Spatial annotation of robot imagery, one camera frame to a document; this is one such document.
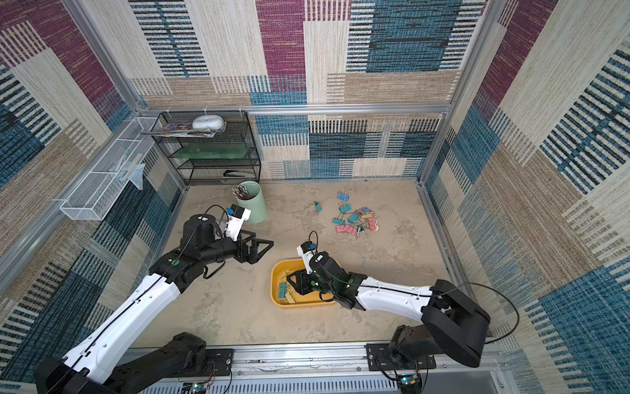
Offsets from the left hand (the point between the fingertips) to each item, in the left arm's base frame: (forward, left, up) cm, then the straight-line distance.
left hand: (262, 237), depth 74 cm
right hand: (-6, -7, -13) cm, 16 cm away
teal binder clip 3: (+23, -31, -22) cm, 44 cm away
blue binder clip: (+37, -29, -23) cm, 52 cm away
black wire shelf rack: (+44, +27, 0) cm, 51 cm away
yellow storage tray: (-1, -3, -19) cm, 19 cm away
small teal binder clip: (+29, -17, -21) cm, 39 cm away
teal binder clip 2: (+28, -29, -21) cm, 46 cm away
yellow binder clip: (-10, -7, -21) cm, 24 cm away
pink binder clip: (+18, -28, -22) cm, 40 cm away
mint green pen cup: (+25, +9, -9) cm, 28 cm away
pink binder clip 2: (+19, -39, -21) cm, 48 cm away
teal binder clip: (-7, -4, -22) cm, 23 cm away
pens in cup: (+24, +12, -6) cm, 28 cm away
